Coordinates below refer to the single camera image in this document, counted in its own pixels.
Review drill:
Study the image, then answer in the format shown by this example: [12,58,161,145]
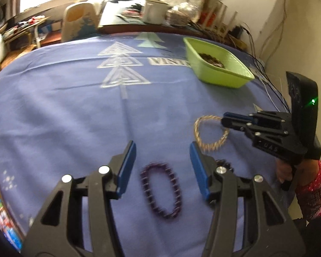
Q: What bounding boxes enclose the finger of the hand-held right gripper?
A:
[223,112,259,122]
[221,118,257,140]

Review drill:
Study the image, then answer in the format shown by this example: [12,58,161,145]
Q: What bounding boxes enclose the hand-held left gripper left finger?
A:
[21,140,137,257]

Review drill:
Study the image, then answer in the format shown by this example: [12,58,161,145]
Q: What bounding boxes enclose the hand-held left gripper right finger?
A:
[190,142,307,257]

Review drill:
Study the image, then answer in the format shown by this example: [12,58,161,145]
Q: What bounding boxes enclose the gold chain bracelet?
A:
[194,115,230,153]

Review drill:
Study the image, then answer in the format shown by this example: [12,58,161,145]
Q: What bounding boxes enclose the purple bead bracelet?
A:
[140,162,183,219]

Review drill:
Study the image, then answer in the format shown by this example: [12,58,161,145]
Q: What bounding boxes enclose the green plastic bin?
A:
[183,37,255,89]

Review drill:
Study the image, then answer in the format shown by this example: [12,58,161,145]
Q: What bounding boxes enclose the person's right forearm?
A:
[294,161,321,220]

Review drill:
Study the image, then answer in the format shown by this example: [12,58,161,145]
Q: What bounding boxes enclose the person's right hand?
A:
[276,158,321,190]

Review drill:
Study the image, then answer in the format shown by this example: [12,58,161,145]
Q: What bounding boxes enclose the blue tree-print tablecloth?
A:
[0,31,305,257]

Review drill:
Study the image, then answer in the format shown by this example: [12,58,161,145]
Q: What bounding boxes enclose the clear container red contents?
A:
[201,0,238,35]

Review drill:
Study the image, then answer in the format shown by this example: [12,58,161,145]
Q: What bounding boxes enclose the clear plastic bag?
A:
[166,1,201,27]

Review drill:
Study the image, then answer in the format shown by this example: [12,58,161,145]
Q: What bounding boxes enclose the person's dark clothing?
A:
[291,217,321,257]

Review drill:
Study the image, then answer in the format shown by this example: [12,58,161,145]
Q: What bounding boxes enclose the colourful printed box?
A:
[0,177,26,251]

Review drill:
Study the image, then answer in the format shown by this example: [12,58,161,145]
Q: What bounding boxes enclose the white enamel mug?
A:
[142,0,170,25]

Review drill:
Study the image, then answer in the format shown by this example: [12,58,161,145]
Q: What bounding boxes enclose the dark wooden desk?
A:
[98,0,247,49]

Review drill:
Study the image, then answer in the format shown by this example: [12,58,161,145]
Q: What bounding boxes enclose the pale chair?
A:
[61,2,99,43]

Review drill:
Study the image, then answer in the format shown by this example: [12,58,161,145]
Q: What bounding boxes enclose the small wooden side table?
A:
[3,16,51,50]

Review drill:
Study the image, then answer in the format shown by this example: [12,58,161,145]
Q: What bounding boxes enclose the bundle of black cables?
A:
[241,24,292,113]

